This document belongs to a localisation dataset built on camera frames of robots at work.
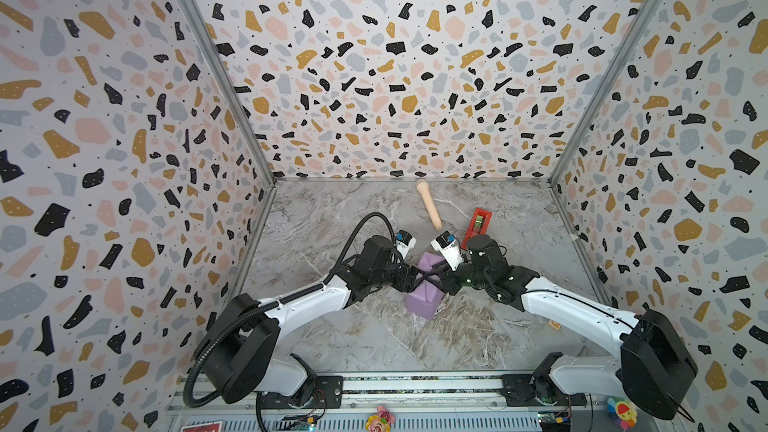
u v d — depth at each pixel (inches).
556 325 21.0
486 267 25.0
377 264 26.1
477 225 39.5
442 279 28.2
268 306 17.9
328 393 28.8
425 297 30.0
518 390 29.4
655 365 16.2
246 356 16.4
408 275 28.9
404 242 29.4
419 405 28.7
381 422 26.6
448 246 28.2
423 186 46.0
